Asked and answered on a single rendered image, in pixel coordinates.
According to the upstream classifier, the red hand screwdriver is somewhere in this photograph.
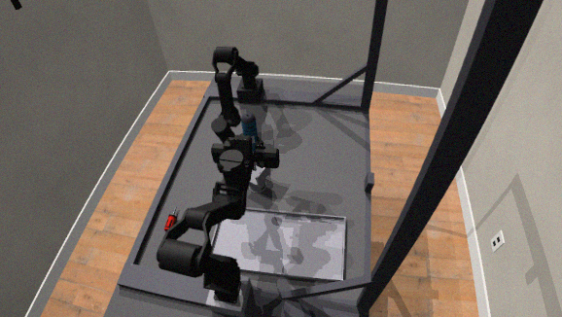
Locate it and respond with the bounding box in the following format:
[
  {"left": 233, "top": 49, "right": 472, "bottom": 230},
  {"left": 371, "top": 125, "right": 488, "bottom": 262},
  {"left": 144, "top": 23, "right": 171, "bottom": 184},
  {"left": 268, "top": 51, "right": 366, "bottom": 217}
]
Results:
[{"left": 164, "top": 208, "right": 177, "bottom": 231}]

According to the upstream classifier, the grey l-shaped bracket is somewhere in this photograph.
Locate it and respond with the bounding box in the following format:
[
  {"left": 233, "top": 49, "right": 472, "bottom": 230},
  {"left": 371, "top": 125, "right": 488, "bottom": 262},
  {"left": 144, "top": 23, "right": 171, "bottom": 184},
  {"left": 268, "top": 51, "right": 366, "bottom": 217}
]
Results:
[{"left": 249, "top": 166, "right": 270, "bottom": 187}]

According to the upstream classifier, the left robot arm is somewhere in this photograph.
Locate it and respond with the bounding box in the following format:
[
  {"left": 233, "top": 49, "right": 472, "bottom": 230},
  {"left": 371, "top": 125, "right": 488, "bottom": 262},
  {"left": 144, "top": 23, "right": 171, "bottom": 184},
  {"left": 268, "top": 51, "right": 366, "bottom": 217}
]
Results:
[{"left": 157, "top": 135, "right": 255, "bottom": 303}]

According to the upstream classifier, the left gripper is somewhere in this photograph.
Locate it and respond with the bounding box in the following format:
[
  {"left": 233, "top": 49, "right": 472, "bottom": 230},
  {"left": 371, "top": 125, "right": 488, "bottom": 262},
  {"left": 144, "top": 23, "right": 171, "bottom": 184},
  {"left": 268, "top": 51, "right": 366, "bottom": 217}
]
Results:
[{"left": 211, "top": 134, "right": 279, "bottom": 181}]

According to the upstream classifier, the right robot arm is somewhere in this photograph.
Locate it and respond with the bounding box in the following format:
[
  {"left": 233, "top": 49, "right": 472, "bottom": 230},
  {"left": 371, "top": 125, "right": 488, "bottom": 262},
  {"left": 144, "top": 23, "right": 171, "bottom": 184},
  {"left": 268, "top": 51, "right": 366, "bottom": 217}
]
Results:
[{"left": 211, "top": 47, "right": 259, "bottom": 144}]

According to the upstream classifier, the shiny grey metal cylinder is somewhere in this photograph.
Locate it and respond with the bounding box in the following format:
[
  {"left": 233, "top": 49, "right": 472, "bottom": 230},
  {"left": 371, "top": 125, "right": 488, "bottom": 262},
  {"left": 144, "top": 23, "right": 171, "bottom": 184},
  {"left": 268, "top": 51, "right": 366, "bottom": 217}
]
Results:
[{"left": 249, "top": 180, "right": 266, "bottom": 194}]

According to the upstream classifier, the blue electric screwdriver barrel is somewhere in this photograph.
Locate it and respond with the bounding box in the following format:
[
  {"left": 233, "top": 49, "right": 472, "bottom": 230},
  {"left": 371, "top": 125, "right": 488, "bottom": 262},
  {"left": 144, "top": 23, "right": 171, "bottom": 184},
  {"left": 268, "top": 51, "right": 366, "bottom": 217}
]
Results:
[{"left": 241, "top": 113, "right": 258, "bottom": 151}]

